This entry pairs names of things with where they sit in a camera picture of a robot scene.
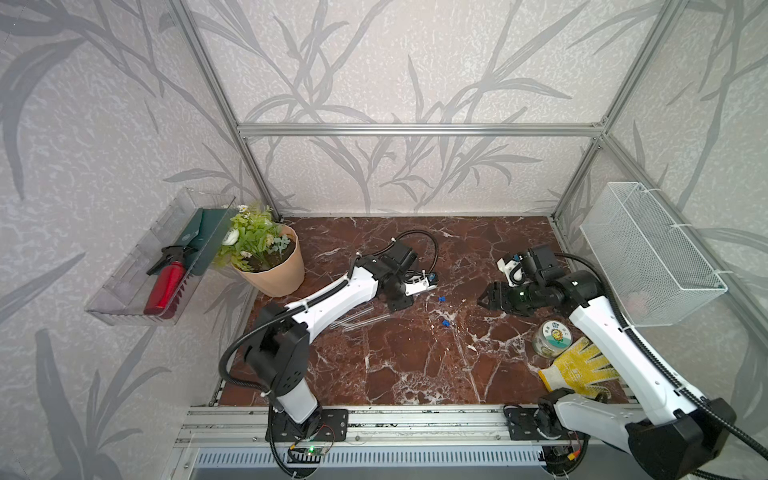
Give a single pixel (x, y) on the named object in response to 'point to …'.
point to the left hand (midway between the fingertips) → (406, 295)
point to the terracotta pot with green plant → (264, 252)
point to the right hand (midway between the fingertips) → (486, 300)
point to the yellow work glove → (571, 370)
